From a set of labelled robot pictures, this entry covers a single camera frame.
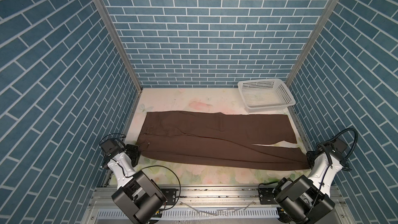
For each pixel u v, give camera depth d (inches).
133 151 28.9
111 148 24.6
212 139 35.2
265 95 45.8
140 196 17.3
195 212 27.8
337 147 23.2
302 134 40.1
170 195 29.0
